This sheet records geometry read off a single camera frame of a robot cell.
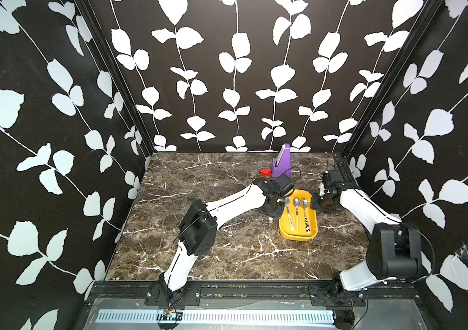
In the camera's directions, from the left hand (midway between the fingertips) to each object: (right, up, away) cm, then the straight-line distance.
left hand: (277, 211), depth 84 cm
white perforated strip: (-21, -34, -14) cm, 43 cm away
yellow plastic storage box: (+12, -6, +9) cm, 16 cm away
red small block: (-2, +16, +23) cm, 28 cm away
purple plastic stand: (+7, +19, +19) cm, 28 cm away
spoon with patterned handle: (+16, +1, +13) cm, 21 cm away
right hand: (+17, +3, +7) cm, 18 cm away
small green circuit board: (-40, -34, -14) cm, 54 cm away
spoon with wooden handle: (+12, +1, +14) cm, 18 cm away
